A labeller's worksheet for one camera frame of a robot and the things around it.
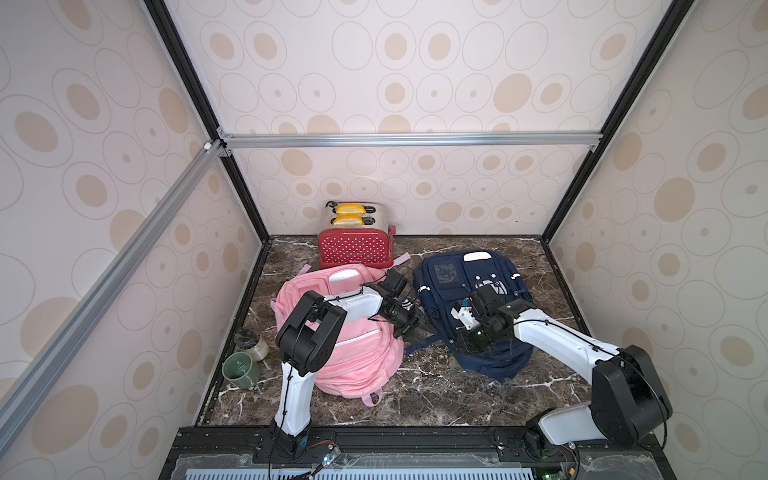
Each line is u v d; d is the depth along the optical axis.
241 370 0.84
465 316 0.81
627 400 0.43
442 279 1.03
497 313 0.64
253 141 0.90
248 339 0.81
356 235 0.98
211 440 0.75
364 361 0.83
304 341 0.52
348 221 0.97
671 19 0.69
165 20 0.68
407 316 0.82
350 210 1.02
